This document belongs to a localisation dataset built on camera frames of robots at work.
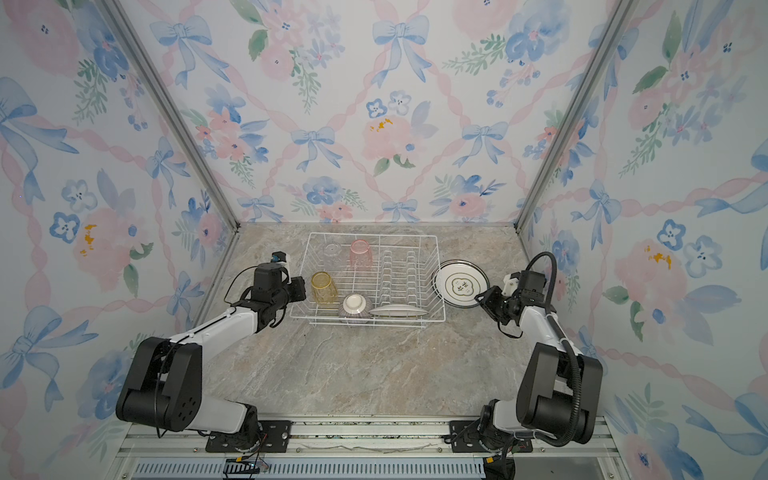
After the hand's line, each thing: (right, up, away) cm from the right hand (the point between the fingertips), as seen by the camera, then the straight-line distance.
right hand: (479, 297), depth 90 cm
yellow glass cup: (-47, +3, +1) cm, 47 cm away
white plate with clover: (-4, +4, +10) cm, 12 cm away
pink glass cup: (-37, +12, +10) cm, 40 cm away
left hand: (-53, +6, +2) cm, 54 cm away
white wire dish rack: (-34, +4, +14) cm, 37 cm away
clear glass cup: (-46, +15, +8) cm, 49 cm away
